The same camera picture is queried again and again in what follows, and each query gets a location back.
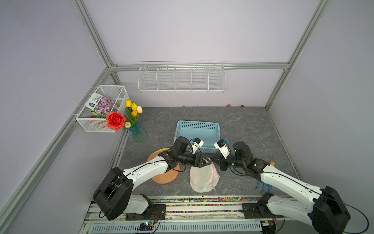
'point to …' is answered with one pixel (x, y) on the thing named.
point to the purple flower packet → (99, 104)
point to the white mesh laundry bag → (204, 179)
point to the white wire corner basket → (93, 118)
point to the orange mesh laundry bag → (170, 175)
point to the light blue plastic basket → (209, 132)
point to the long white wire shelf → (179, 77)
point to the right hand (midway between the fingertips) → (211, 157)
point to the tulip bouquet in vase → (132, 111)
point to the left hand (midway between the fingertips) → (208, 164)
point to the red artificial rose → (115, 121)
